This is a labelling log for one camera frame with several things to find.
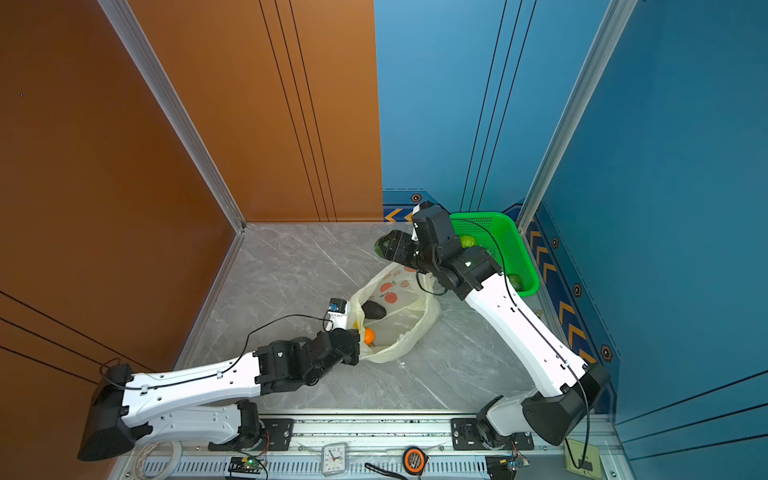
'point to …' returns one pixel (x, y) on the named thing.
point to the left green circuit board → (245, 464)
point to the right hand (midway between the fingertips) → (386, 246)
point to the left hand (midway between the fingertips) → (363, 333)
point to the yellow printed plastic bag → (412, 307)
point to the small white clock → (333, 459)
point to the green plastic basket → (499, 234)
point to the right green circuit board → (501, 467)
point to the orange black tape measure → (414, 460)
